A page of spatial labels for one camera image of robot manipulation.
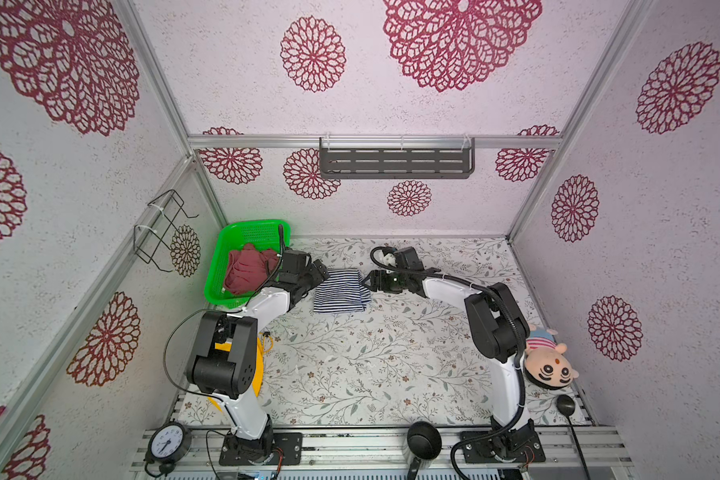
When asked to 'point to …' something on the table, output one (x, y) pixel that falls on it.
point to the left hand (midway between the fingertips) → (318, 277)
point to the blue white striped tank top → (342, 292)
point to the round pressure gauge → (168, 444)
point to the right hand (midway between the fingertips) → (370, 279)
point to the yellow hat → (265, 343)
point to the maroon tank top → (248, 268)
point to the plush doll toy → (545, 363)
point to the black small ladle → (566, 406)
